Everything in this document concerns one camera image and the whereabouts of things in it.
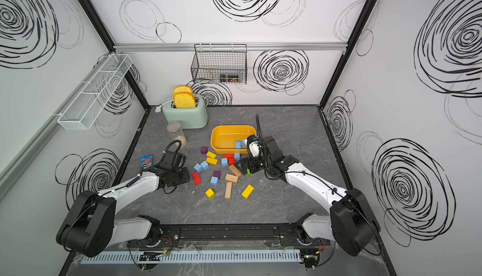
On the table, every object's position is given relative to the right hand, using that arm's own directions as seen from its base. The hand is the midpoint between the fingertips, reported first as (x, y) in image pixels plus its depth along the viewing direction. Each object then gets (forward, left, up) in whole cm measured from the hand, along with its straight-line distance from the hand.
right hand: (244, 162), depth 82 cm
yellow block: (+6, +17, -11) cm, 21 cm away
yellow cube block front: (-11, +15, -10) cm, 21 cm away
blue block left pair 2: (+2, +23, -10) cm, 25 cm away
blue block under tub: (+9, +4, -10) cm, 14 cm away
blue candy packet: (+6, +51, -11) cm, 52 cm away
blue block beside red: (+6, +11, -11) cm, 16 cm away
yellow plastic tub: (+21, +13, -12) cm, 27 cm away
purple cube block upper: (+12, +22, -11) cm, 28 cm away
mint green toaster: (+28, +32, -3) cm, 42 cm away
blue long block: (+16, +1, -9) cm, 19 cm away
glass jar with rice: (+16, +34, -1) cm, 38 cm away
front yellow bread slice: (+31, +32, +8) cm, 45 cm away
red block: (-3, +23, -13) cm, 27 cm away
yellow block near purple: (+9, +18, -11) cm, 23 cm away
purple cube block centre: (0, +14, -12) cm, 19 cm away
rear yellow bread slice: (+37, +34, +10) cm, 51 cm away
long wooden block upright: (-9, +7, -11) cm, 16 cm away
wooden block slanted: (+2, +5, -11) cm, 12 cm away
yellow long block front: (-9, -2, -11) cm, 14 cm away
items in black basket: (+33, +7, +20) cm, 39 cm away
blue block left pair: (+3, +20, -9) cm, 22 cm away
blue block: (+15, +4, -10) cm, 19 cm away
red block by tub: (+7, +7, -10) cm, 14 cm away
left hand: (-2, +28, -12) cm, 31 cm away
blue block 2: (-5, +14, -10) cm, 18 cm away
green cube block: (-8, -2, +5) cm, 10 cm away
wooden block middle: (-3, +6, -10) cm, 12 cm away
